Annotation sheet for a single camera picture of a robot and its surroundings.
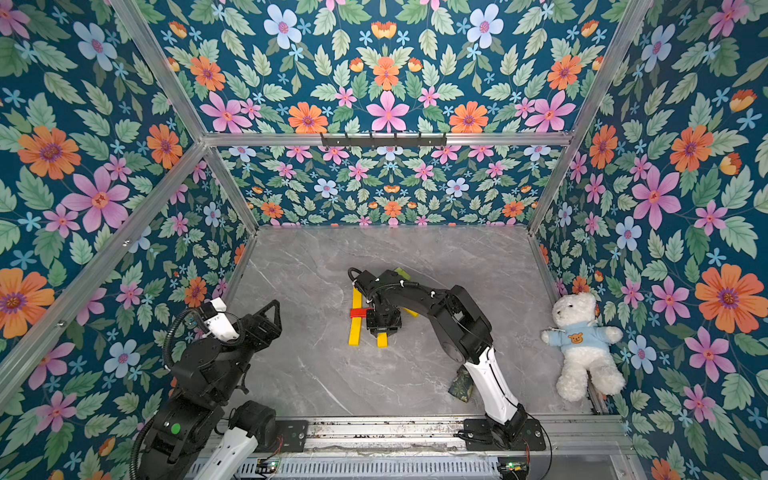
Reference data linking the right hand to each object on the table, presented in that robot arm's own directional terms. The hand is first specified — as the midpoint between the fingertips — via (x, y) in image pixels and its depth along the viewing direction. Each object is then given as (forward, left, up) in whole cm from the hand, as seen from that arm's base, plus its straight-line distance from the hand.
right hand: (384, 327), depth 93 cm
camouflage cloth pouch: (-17, -23, +1) cm, 29 cm away
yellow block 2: (-5, 0, +1) cm, 5 cm away
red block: (+5, +9, 0) cm, 10 cm away
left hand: (-10, +23, +28) cm, 37 cm away
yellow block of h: (+9, +10, +1) cm, 14 cm away
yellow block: (-2, +9, +1) cm, 9 cm away
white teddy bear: (-7, -57, +7) cm, 58 cm away
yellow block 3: (+4, -10, +2) cm, 11 cm away
